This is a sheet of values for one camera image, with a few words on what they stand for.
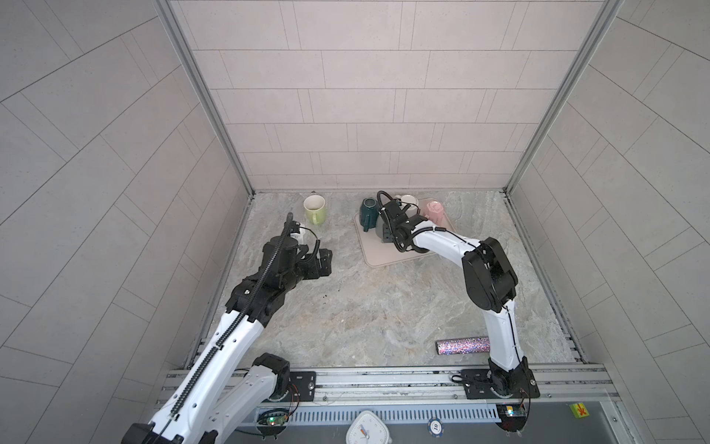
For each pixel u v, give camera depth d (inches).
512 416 26.8
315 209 38.9
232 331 17.1
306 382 28.1
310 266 25.0
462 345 29.7
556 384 28.5
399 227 28.4
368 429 24.8
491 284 20.7
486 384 27.9
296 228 24.7
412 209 32.6
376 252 38.7
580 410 26.2
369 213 39.0
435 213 38.7
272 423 25.3
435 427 25.8
